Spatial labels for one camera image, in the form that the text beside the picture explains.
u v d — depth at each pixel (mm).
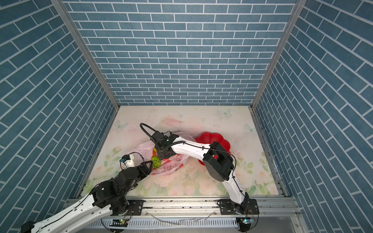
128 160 690
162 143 654
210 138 990
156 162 841
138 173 602
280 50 873
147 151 822
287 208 778
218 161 504
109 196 539
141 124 732
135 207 747
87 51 871
